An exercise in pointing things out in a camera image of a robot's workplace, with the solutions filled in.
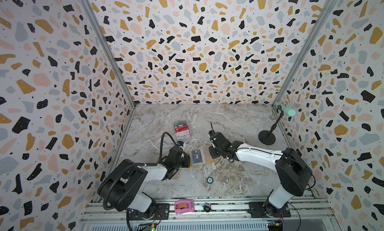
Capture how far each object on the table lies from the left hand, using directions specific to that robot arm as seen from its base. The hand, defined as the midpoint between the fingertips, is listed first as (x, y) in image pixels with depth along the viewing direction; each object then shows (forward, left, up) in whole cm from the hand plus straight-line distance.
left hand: (193, 155), depth 90 cm
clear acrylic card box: (+16, +7, 0) cm, 18 cm away
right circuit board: (-35, -39, -3) cm, 53 cm away
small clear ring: (-15, -18, -1) cm, 24 cm away
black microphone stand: (+14, -50, -3) cm, 52 cm away
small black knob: (-28, -7, +1) cm, 29 cm away
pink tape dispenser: (-27, +4, +2) cm, 27 cm away
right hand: (+4, -11, +5) cm, 13 cm away
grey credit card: (0, -2, -2) cm, 3 cm away
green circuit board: (-35, +19, -3) cm, 40 cm away
